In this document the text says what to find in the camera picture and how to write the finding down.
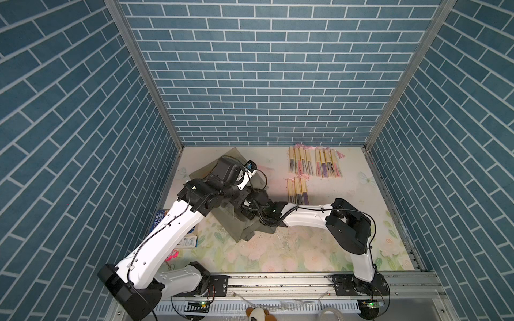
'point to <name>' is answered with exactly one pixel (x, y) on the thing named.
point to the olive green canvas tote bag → (238, 221)
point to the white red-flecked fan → (330, 162)
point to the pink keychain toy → (174, 255)
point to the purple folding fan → (323, 154)
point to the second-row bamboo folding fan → (298, 190)
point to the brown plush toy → (259, 313)
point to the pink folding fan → (298, 157)
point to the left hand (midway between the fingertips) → (249, 189)
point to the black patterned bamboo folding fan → (292, 160)
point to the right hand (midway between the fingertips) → (244, 201)
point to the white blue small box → (189, 241)
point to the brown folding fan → (303, 156)
